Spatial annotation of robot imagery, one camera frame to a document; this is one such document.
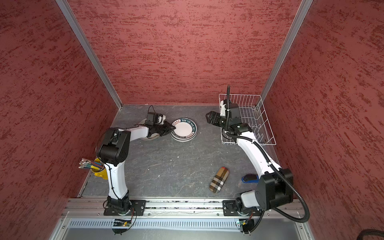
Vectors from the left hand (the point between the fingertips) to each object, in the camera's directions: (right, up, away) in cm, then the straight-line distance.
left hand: (175, 130), depth 101 cm
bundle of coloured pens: (-41, -14, -28) cm, 52 cm away
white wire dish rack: (+59, +12, +13) cm, 62 cm away
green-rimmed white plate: (+7, 0, +3) cm, 8 cm away
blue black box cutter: (+45, -26, -20) cm, 55 cm away
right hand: (+22, +8, -19) cm, 30 cm away
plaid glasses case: (+27, -26, -20) cm, 43 cm away
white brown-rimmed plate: (-12, -3, -13) cm, 18 cm away
